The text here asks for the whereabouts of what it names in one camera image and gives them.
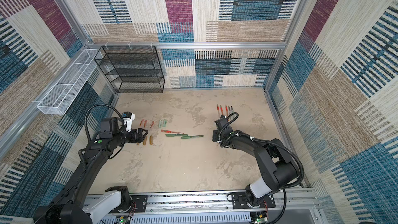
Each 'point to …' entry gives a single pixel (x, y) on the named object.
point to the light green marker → (231, 109)
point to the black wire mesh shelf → (132, 69)
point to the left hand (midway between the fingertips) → (140, 129)
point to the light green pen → (229, 110)
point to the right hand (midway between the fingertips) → (217, 136)
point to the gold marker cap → (144, 140)
